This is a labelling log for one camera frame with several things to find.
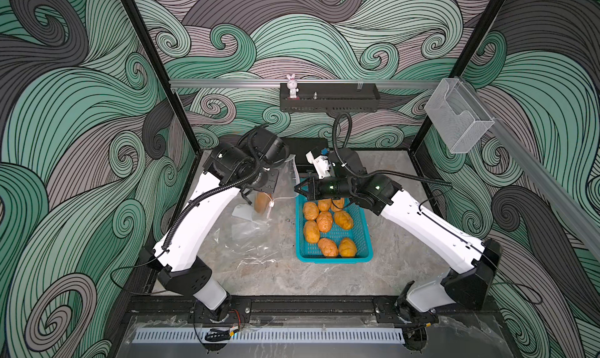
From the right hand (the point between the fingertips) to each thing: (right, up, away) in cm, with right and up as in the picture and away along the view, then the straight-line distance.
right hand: (293, 190), depth 67 cm
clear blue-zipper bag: (-17, -21, +20) cm, 34 cm away
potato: (+19, -22, +14) cm, 33 cm away
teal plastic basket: (+15, -19, +24) cm, 34 cm away
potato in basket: (+12, -14, +22) cm, 29 cm away
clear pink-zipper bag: (-7, -11, +30) cm, 32 cm away
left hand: (-8, +4, -1) cm, 9 cm away
